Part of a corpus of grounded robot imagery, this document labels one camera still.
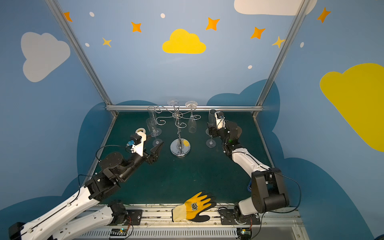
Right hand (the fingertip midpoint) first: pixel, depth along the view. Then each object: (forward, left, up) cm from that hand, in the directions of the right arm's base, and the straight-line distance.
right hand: (216, 119), depth 87 cm
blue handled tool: (-31, -20, -23) cm, 44 cm away
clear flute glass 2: (+2, +14, -6) cm, 15 cm away
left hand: (-23, +29, +13) cm, 39 cm away
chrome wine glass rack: (-7, +22, -21) cm, 32 cm away
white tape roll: (+8, +54, -22) cm, 59 cm away
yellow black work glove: (-44, +11, -21) cm, 50 cm away
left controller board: (-56, +48, -26) cm, 78 cm away
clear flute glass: (-1, +1, -23) cm, 23 cm away
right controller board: (-52, -15, -27) cm, 61 cm away
